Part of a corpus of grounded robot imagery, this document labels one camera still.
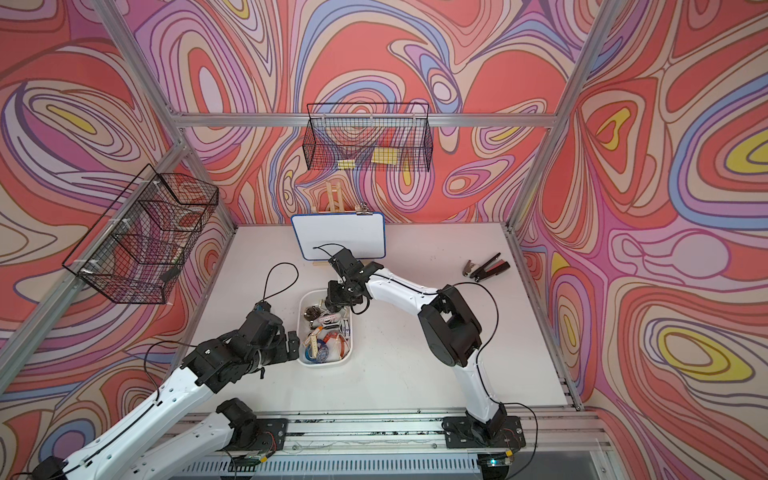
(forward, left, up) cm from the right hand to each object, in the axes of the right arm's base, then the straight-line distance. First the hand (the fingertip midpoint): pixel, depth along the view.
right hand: (334, 307), depth 90 cm
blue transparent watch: (-13, +3, -2) cm, 14 cm away
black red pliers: (+16, -52, -6) cm, 55 cm away
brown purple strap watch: (0, +7, -3) cm, 8 cm away
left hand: (-14, +10, +5) cm, 18 cm away
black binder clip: (+22, -10, +19) cm, 31 cm away
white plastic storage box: (-8, +3, -5) cm, 10 cm away
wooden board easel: (+24, -3, +19) cm, 31 cm away
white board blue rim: (+21, +5, +10) cm, 24 cm away
